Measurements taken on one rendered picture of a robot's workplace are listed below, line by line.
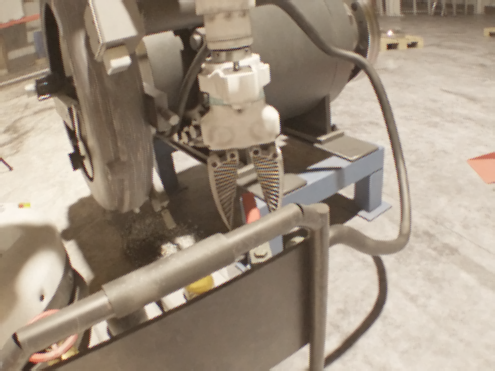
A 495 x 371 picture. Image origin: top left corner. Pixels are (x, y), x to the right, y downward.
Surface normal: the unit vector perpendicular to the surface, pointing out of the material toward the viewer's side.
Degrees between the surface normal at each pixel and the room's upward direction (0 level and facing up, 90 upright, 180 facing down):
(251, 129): 92
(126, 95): 87
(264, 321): 90
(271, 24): 72
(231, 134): 94
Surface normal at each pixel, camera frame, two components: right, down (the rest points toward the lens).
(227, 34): 0.00, 0.47
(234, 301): 0.58, 0.33
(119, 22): 0.49, -0.03
